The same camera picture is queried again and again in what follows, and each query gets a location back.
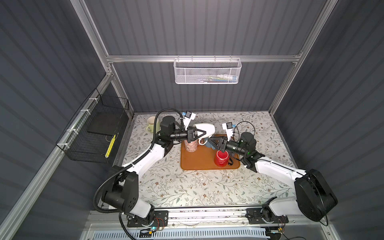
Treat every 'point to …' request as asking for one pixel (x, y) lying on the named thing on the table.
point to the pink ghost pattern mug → (191, 146)
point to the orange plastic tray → (203, 159)
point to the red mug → (221, 159)
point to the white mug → (209, 128)
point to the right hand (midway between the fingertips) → (210, 141)
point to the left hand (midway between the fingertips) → (205, 132)
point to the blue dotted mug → (208, 144)
